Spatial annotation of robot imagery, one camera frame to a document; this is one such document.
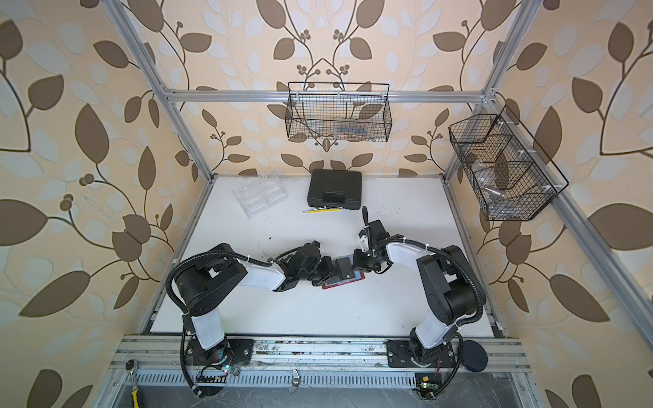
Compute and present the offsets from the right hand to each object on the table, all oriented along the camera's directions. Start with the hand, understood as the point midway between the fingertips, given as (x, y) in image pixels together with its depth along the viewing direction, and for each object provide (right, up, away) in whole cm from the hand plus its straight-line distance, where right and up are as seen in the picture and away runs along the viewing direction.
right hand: (353, 268), depth 92 cm
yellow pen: (-13, +21, +16) cm, 30 cm away
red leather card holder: (+2, -2, -3) cm, 4 cm away
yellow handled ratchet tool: (-65, -23, -20) cm, 72 cm away
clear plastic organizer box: (-40, +28, +17) cm, 51 cm away
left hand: (-4, +1, -4) cm, 6 cm away
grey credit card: (-3, 0, 0) cm, 3 cm away
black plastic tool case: (-7, +30, +19) cm, 36 cm away
